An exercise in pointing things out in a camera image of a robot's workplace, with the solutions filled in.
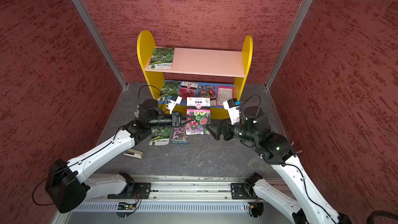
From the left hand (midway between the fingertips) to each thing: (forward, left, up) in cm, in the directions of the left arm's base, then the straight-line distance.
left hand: (192, 122), depth 67 cm
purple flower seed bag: (+7, +10, -27) cm, 30 cm away
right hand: (-5, -9, +3) cm, 10 cm away
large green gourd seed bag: (+6, +21, -27) cm, 35 cm away
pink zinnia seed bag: (+6, -3, +2) cm, 7 cm away
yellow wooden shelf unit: (+56, -10, -25) cm, 62 cm away
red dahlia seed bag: (+33, +6, -15) cm, 37 cm away
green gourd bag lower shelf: (+34, +18, -13) cm, 40 cm away
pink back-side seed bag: (+30, -18, -14) cm, 38 cm away
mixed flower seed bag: (+31, -8, -14) cm, 35 cm away
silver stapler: (-5, +33, -25) cm, 42 cm away
